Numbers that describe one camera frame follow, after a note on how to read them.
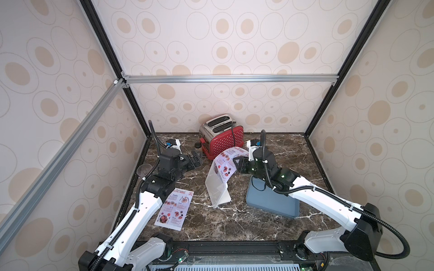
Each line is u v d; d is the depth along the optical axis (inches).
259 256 28.7
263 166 21.5
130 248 16.9
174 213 33.5
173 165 21.4
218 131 38.3
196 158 26.0
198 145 40.4
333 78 36.4
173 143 25.8
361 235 15.5
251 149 26.5
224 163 30.4
